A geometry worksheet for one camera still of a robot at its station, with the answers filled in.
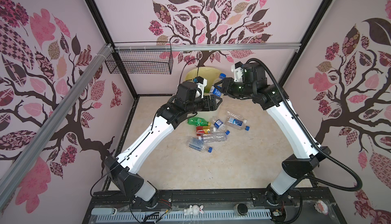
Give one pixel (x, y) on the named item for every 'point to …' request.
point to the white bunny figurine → (194, 210)
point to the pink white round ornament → (320, 207)
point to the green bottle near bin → (197, 121)
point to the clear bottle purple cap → (215, 137)
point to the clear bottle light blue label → (198, 144)
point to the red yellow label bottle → (201, 130)
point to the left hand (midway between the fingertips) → (216, 102)
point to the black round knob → (240, 209)
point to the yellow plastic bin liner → (211, 74)
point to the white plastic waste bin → (207, 114)
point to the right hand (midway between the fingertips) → (217, 84)
